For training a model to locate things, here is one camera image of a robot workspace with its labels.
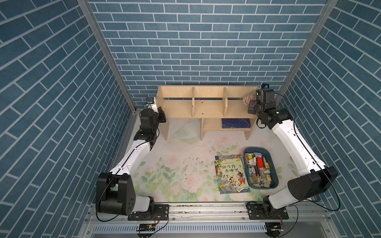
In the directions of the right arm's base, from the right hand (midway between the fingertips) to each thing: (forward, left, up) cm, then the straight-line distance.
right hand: (257, 103), depth 78 cm
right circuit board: (-50, -9, -34) cm, 61 cm away
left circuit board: (-55, +52, -36) cm, 84 cm away
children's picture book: (-27, +9, -33) cm, 43 cm away
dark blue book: (+1, +8, -18) cm, 20 cm away
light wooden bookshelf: (+5, +19, -9) cm, 21 cm away
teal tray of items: (-22, -7, -31) cm, 39 cm away
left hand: (-3, +50, -4) cm, 50 cm away
